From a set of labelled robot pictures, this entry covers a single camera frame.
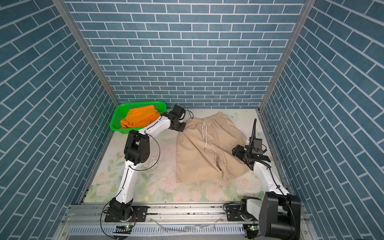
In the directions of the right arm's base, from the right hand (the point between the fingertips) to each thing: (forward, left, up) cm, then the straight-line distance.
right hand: (236, 149), depth 88 cm
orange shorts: (+26, +70, -3) cm, 75 cm away
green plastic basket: (+27, +84, 0) cm, 89 cm away
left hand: (+18, +37, -4) cm, 41 cm away
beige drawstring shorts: (+1, +19, -6) cm, 20 cm away
